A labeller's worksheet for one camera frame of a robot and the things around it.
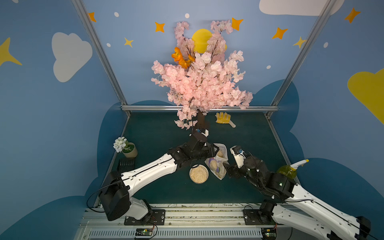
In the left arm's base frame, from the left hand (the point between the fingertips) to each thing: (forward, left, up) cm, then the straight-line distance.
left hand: (219, 147), depth 74 cm
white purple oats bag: (-4, +1, -10) cm, 11 cm away
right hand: (-4, -7, -3) cm, 9 cm away
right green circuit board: (-34, -25, -25) cm, 49 cm away
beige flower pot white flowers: (+7, +54, -17) cm, 57 cm away
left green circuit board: (-35, +36, -25) cm, 56 cm away
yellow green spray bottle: (-6, -41, -13) cm, 43 cm away
